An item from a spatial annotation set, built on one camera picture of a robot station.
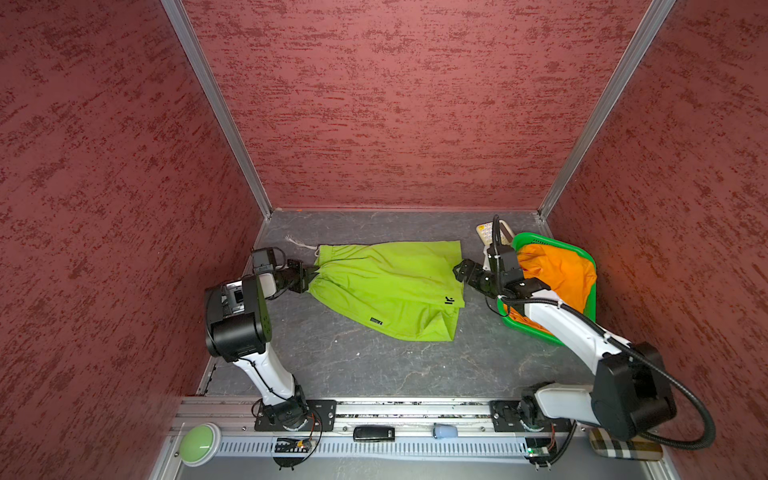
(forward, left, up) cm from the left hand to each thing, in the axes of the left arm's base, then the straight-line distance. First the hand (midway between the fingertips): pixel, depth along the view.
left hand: (322, 268), depth 96 cm
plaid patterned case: (-47, -82, -2) cm, 94 cm away
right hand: (-7, -44, +6) cm, 45 cm away
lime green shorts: (-4, -30, -5) cm, 30 cm away
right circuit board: (-47, -60, -7) cm, 76 cm away
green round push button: (-47, +22, -4) cm, 52 cm away
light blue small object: (-44, -36, -2) cm, 57 cm away
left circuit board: (-47, +2, -9) cm, 48 cm away
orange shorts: (-2, -78, +4) cm, 78 cm away
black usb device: (-45, -19, -5) cm, 49 cm away
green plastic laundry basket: (+12, -68, +2) cm, 69 cm away
